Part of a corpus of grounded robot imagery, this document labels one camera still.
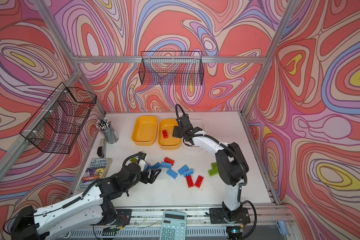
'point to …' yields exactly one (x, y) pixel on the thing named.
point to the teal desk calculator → (173, 225)
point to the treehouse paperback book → (97, 169)
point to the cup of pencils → (111, 134)
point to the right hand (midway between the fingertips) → (179, 134)
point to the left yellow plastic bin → (144, 130)
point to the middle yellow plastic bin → (170, 142)
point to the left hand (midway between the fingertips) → (153, 167)
